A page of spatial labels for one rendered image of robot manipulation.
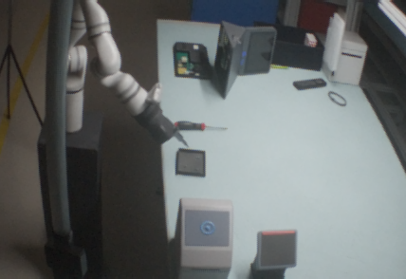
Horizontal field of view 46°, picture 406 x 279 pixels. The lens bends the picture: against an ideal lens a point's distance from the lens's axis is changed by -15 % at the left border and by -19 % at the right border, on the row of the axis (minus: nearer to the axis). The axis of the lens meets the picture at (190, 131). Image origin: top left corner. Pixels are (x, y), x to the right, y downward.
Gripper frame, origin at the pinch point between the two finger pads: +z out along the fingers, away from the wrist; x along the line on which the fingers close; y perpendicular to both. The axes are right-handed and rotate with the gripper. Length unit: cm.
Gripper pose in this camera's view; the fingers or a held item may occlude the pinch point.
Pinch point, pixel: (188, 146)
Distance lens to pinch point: 166.3
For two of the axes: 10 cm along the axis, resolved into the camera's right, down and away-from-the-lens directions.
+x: -0.9, 5.6, -8.3
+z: 6.1, 6.9, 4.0
